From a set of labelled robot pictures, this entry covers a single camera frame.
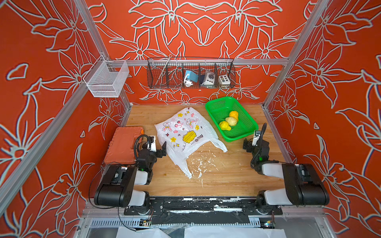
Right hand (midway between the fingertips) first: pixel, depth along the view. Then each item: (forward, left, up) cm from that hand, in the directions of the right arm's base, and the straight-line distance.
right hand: (251, 138), depth 91 cm
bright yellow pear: (+11, +15, -1) cm, 19 cm away
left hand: (-4, +58, +2) cm, 58 cm away
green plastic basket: (+29, +16, -4) cm, 33 cm away
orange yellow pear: (+21, +7, -1) cm, 22 cm away
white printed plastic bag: (+5, +42, -3) cm, 42 cm away
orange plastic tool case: (-10, +81, -1) cm, 81 cm away
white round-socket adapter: (+27, +27, +26) cm, 46 cm away
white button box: (+30, +17, +22) cm, 41 cm away
